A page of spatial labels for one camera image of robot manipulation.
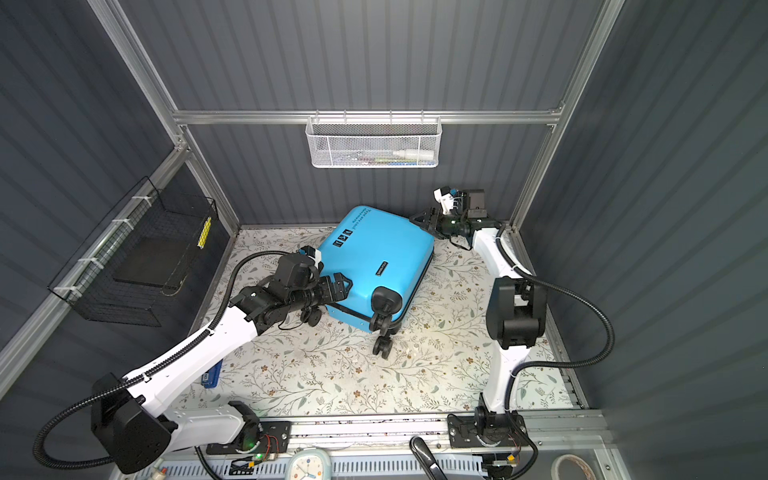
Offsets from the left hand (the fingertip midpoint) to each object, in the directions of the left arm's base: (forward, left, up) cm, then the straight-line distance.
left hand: (340, 284), depth 78 cm
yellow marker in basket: (+16, +38, +5) cm, 42 cm away
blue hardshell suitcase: (+7, -12, +1) cm, 14 cm away
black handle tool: (-38, -19, -16) cm, 46 cm away
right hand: (+19, -23, +3) cm, 30 cm away
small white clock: (-37, +8, -19) cm, 42 cm away
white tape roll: (-40, -51, -19) cm, 67 cm away
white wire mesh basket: (+71, -11, +1) cm, 72 cm away
